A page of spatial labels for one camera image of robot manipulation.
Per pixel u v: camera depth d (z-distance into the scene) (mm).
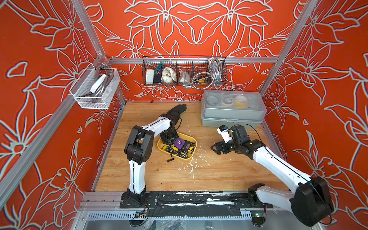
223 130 740
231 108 921
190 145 899
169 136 834
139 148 526
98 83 689
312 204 387
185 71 951
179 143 922
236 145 628
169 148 898
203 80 879
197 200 742
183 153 873
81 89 686
